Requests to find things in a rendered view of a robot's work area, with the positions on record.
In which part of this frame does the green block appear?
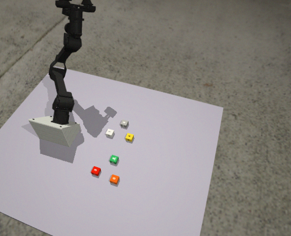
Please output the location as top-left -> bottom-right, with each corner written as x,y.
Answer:
109,155 -> 119,164

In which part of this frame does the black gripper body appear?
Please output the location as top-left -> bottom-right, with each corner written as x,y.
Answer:
55,0 -> 96,23

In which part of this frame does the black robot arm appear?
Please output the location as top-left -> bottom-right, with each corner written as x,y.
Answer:
49,22 -> 82,125

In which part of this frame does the red block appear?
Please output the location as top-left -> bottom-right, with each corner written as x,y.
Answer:
91,166 -> 101,176

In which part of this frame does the yellow block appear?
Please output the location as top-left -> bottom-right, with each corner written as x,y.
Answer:
126,133 -> 134,142

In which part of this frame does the orange block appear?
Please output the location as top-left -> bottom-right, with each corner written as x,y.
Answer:
110,175 -> 119,184

